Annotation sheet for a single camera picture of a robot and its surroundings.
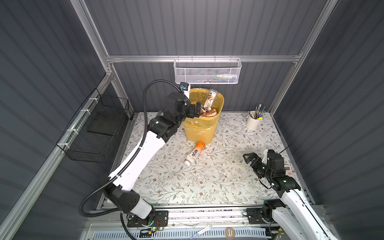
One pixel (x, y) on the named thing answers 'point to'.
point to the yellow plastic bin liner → (195, 128)
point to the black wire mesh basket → (91, 136)
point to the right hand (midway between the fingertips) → (249, 160)
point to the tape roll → (233, 234)
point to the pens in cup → (257, 114)
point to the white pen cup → (253, 120)
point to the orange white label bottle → (196, 152)
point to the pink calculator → (288, 170)
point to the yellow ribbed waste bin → (208, 137)
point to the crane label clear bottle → (210, 99)
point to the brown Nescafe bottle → (210, 113)
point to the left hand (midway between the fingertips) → (190, 100)
